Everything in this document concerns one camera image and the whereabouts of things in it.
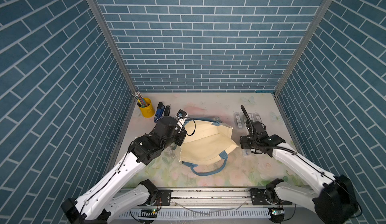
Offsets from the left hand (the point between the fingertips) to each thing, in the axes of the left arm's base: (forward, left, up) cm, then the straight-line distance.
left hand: (187, 128), depth 71 cm
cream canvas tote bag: (0, -10, -18) cm, 21 cm away
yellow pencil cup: (+24, +29, -18) cm, 42 cm away
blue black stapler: (+28, +23, -23) cm, 42 cm away
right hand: (+2, -32, -16) cm, 36 cm away
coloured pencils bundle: (+29, +33, -14) cm, 46 cm away
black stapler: (+30, +18, -25) cm, 43 cm away
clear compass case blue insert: (+24, -43, -23) cm, 54 cm away
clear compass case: (+24, -47, -23) cm, 57 cm away
